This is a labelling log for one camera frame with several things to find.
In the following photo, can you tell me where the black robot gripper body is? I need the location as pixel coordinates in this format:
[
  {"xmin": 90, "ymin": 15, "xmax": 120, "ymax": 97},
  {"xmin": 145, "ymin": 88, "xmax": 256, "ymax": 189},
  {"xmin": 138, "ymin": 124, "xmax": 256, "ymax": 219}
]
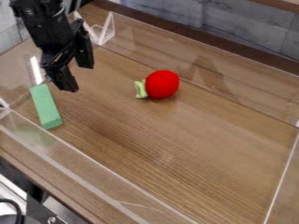
[{"xmin": 9, "ymin": 0, "xmax": 75, "ymax": 67}]

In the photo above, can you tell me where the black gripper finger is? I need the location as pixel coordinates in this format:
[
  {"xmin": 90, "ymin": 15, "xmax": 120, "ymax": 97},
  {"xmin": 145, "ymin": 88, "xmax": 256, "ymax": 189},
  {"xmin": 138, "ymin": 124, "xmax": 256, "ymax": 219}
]
[
  {"xmin": 74, "ymin": 27, "xmax": 94, "ymax": 69},
  {"xmin": 42, "ymin": 64, "xmax": 79, "ymax": 93}
]

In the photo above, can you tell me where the green rectangular block stick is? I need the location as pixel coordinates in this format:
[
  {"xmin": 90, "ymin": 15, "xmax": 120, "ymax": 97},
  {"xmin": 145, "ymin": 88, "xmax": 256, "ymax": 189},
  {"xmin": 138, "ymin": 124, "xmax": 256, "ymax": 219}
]
[{"xmin": 29, "ymin": 84, "xmax": 61, "ymax": 130}]

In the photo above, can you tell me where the small light green toy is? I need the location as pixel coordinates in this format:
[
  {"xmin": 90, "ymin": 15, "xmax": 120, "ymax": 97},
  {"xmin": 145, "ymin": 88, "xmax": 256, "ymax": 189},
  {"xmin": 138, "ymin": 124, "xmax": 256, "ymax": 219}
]
[{"xmin": 134, "ymin": 80, "xmax": 148, "ymax": 99}]

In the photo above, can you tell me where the red plush ball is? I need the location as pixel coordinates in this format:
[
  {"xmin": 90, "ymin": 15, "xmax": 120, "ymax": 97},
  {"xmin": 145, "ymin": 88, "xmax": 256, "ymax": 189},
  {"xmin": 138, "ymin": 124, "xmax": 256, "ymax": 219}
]
[{"xmin": 144, "ymin": 70, "xmax": 180, "ymax": 99}]

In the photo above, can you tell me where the clear acrylic corner bracket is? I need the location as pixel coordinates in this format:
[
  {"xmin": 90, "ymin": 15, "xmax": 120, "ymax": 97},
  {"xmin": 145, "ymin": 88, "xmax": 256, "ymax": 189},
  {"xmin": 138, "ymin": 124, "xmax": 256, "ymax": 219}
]
[{"xmin": 82, "ymin": 12, "xmax": 115, "ymax": 46}]

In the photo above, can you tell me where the clear acrylic tray wall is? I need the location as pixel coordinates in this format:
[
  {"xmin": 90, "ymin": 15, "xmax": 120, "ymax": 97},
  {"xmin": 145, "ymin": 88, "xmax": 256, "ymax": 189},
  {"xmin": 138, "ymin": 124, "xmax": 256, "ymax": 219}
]
[{"xmin": 0, "ymin": 13, "xmax": 299, "ymax": 224}]

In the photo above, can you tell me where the black metal bracket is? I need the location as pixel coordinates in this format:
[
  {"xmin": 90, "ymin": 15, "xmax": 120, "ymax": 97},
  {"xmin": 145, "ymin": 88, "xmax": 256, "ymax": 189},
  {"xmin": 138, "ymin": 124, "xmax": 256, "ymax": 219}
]
[{"xmin": 25, "ymin": 195, "xmax": 83, "ymax": 224}]

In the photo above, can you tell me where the black cable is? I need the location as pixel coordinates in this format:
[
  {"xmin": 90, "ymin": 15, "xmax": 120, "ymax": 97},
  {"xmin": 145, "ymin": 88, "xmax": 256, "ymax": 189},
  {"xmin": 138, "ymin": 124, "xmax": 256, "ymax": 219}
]
[{"xmin": 0, "ymin": 199, "xmax": 23, "ymax": 224}]

